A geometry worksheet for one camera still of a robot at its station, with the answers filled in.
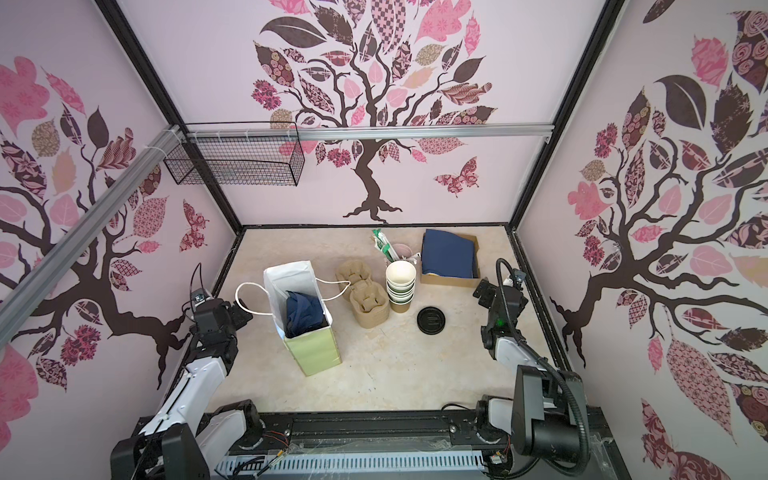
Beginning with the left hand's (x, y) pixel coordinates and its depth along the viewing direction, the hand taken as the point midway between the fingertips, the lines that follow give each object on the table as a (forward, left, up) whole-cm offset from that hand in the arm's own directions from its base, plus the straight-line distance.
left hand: (226, 315), depth 84 cm
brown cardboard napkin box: (+16, -64, -7) cm, 66 cm away
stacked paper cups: (+5, -51, +8) cm, 52 cm away
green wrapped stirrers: (+20, -46, +8) cm, 51 cm away
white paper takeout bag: (-14, -31, +9) cm, 35 cm away
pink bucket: (+24, -52, 0) cm, 57 cm away
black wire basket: (+68, +15, +8) cm, 70 cm away
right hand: (+9, -82, +3) cm, 82 cm away
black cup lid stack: (+2, -61, -8) cm, 61 cm away
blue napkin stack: (+29, -69, -8) cm, 75 cm away
